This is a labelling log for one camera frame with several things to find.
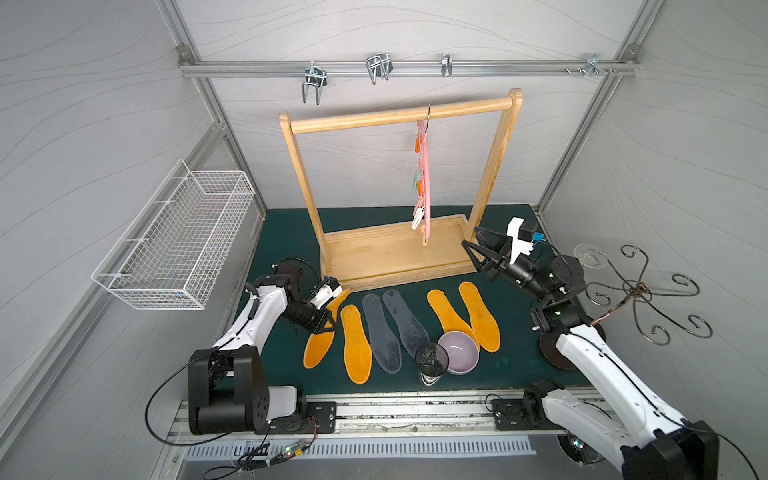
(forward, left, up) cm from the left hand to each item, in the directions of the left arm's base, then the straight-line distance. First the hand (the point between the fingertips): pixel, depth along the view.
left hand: (330, 327), depth 81 cm
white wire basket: (+8, +34, +24) cm, 42 cm away
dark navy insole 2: (-1, -15, -8) cm, 17 cm away
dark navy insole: (+1, -23, -7) cm, 24 cm away
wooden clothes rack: (+29, -6, -8) cm, 31 cm away
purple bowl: (-4, -37, -6) cm, 38 cm away
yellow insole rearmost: (-6, +1, +3) cm, 7 cm away
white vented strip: (-26, -15, -8) cm, 31 cm away
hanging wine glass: (+8, -62, +24) cm, 67 cm away
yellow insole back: (-5, -7, -8) cm, 12 cm away
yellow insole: (+6, -35, -8) cm, 36 cm away
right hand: (+10, -34, +29) cm, 46 cm away
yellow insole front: (+6, -45, -9) cm, 46 cm away
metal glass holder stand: (-1, -69, +23) cm, 73 cm away
